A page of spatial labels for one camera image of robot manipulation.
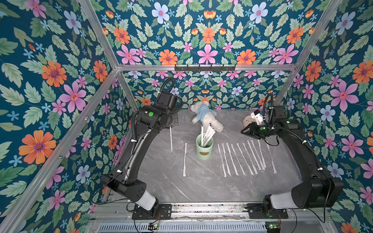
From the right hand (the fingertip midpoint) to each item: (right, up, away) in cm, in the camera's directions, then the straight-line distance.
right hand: (247, 129), depth 77 cm
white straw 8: (+20, -26, +10) cm, 34 cm away
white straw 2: (-8, -26, +10) cm, 29 cm away
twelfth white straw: (-41, -5, +1) cm, 42 cm away
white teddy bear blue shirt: (-21, +10, +27) cm, 36 cm away
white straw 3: (-3, -27, +9) cm, 28 cm away
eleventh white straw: (-35, -20, +16) cm, 43 cm away
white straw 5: (+9, -25, +11) cm, 29 cm away
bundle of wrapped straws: (-22, -5, +10) cm, 24 cm away
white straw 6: (+10, -18, +17) cm, 26 cm away
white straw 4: (-1, -20, +15) cm, 25 cm away
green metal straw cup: (-23, -14, +8) cm, 28 cm away
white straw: (-11, -21, +14) cm, 28 cm away
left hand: (-39, +6, -7) cm, 40 cm away
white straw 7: (+14, -24, +12) cm, 30 cm away
